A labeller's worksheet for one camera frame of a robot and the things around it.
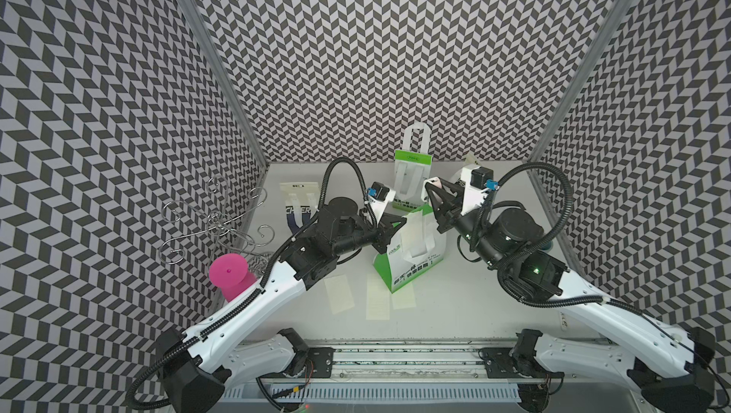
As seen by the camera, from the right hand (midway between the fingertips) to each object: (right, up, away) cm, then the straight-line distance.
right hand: (432, 188), depth 60 cm
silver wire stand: (-46, -10, +2) cm, 48 cm away
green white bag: (-2, +6, +27) cm, 28 cm away
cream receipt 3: (-4, -33, +24) cm, 41 cm away
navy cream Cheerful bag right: (+17, +9, +25) cm, 31 cm away
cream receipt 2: (-12, -33, +25) cm, 43 cm away
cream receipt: (-24, -32, +24) cm, 47 cm away
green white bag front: (-7, -21, +12) cm, 25 cm away
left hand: (-6, -9, +6) cm, 12 cm away
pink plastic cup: (-43, -18, -1) cm, 46 cm away
